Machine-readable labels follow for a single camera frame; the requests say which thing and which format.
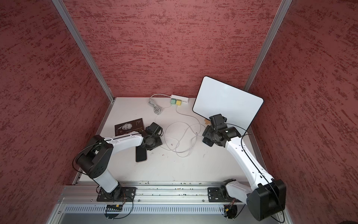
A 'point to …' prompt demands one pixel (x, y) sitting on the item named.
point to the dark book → (128, 127)
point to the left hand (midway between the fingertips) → (158, 146)
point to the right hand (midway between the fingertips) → (208, 137)
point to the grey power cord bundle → (157, 109)
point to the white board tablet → (239, 108)
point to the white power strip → (184, 99)
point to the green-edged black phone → (208, 141)
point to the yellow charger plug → (178, 102)
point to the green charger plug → (173, 101)
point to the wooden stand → (207, 122)
